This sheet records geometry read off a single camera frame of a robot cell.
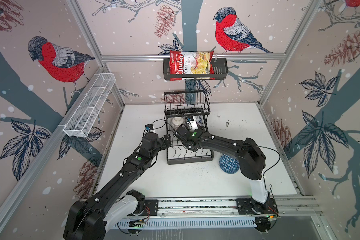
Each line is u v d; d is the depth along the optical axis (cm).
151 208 73
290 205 76
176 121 101
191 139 64
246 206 74
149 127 71
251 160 49
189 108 114
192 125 78
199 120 103
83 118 73
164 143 72
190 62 88
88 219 38
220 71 93
